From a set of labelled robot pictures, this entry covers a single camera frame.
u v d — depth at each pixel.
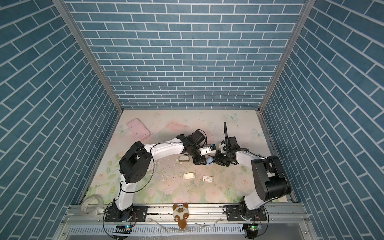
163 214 0.75
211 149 0.80
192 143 0.73
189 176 0.87
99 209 0.75
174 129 1.08
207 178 0.85
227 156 0.72
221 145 0.89
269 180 0.46
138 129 1.05
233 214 0.73
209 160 0.89
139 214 0.74
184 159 0.91
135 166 0.51
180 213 0.72
